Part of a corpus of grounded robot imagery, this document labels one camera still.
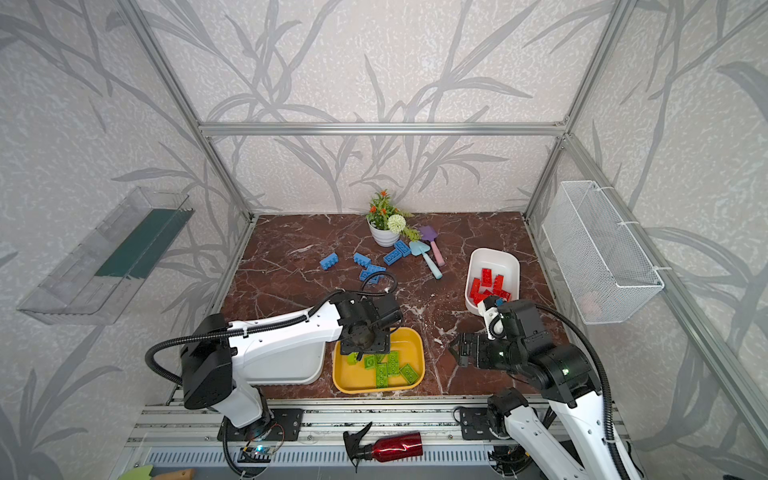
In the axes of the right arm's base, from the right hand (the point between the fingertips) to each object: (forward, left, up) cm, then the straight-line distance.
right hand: (464, 337), depth 68 cm
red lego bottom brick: (+22, -19, -20) cm, 35 cm away
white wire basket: (+8, -28, +15) cm, 33 cm away
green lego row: (0, +23, -16) cm, 28 cm away
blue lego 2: (+35, +29, -18) cm, 49 cm away
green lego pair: (-1, +18, -19) cm, 26 cm away
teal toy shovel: (+40, +8, -19) cm, 45 cm away
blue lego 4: (+37, +18, -19) cm, 45 cm away
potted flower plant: (+42, +20, -6) cm, 47 cm away
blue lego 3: (+41, +15, -19) cm, 47 cm away
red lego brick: (+26, -18, -18) cm, 36 cm away
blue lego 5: (+31, +26, -18) cm, 44 cm away
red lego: (+28, -14, -20) cm, 37 cm away
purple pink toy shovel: (+49, +4, -20) cm, 53 cm away
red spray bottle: (-20, +17, -15) cm, 30 cm away
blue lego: (+35, +41, -19) cm, 57 cm away
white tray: (+33, -22, -19) cm, 44 cm away
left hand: (+3, +21, -11) cm, 23 cm away
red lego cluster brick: (+23, -10, -20) cm, 32 cm away
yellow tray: (-4, +28, -19) cm, 34 cm away
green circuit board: (-21, +51, -21) cm, 59 cm away
